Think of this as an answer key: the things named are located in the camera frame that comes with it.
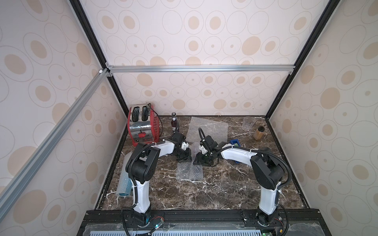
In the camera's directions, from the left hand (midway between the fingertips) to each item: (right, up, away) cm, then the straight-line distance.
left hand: (197, 158), depth 93 cm
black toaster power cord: (-26, +22, +18) cm, 39 cm away
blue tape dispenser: (+25, +11, +5) cm, 27 cm away
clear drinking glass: (+40, +24, +21) cm, 51 cm away
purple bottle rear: (-15, +23, +4) cm, 28 cm away
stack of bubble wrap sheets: (+16, +17, +17) cm, 29 cm away
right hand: (+2, -2, -1) cm, 3 cm away
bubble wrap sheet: (-6, -7, -3) cm, 9 cm away
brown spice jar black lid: (+43, +15, +10) cm, 47 cm away
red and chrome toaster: (-34, +22, -1) cm, 40 cm away
